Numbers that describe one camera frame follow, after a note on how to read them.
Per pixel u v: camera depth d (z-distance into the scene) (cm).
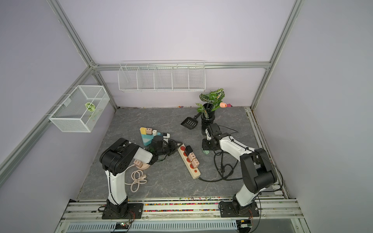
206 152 91
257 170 46
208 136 84
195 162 83
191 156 85
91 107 81
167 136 95
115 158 52
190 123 112
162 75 99
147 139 97
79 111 81
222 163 89
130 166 58
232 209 73
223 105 84
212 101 91
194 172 84
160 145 83
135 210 74
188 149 89
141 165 86
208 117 89
